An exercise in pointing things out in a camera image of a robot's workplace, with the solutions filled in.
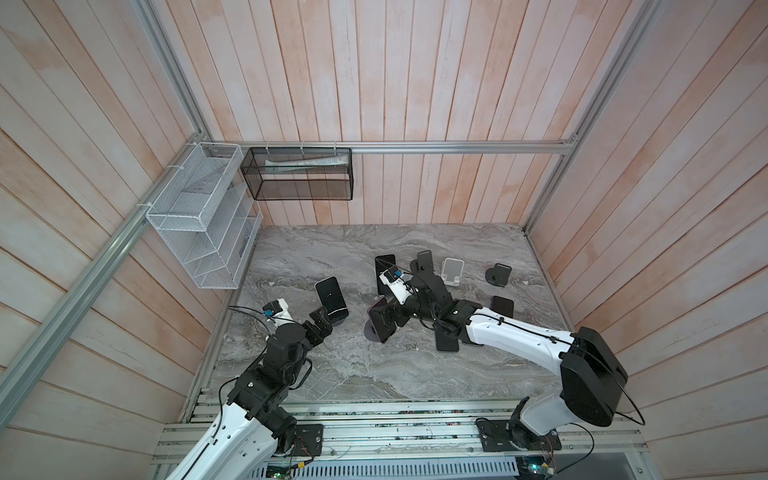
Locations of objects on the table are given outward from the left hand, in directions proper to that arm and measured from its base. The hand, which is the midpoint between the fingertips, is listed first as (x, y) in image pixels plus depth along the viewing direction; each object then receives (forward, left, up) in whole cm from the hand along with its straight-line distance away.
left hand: (316, 321), depth 76 cm
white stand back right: (+25, -42, -12) cm, 50 cm away
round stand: (+5, -13, -17) cm, 23 cm away
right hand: (+7, -17, -1) cm, 19 cm away
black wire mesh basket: (+56, +13, +7) cm, 58 cm away
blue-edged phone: (+15, -58, -17) cm, 62 cm away
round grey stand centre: (+28, -32, -13) cm, 45 cm away
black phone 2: (+24, -18, -5) cm, 30 cm away
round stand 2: (+24, -58, -13) cm, 64 cm away
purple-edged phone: (-1, -17, +4) cm, 18 cm away
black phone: (+11, -2, -6) cm, 13 cm away
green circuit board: (-30, -54, -18) cm, 65 cm away
